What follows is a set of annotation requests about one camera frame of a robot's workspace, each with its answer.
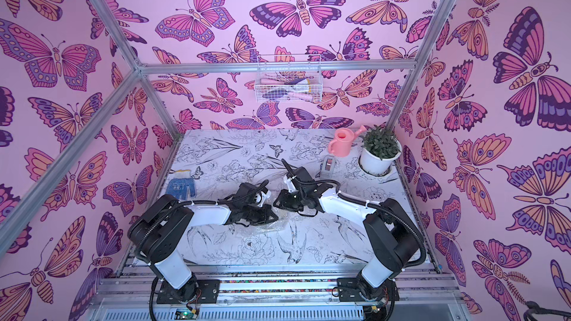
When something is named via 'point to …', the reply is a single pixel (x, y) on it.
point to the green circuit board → (184, 313)
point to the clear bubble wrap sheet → (285, 218)
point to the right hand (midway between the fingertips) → (275, 202)
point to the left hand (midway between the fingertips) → (280, 219)
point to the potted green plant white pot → (380, 147)
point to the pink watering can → (344, 137)
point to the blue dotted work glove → (181, 185)
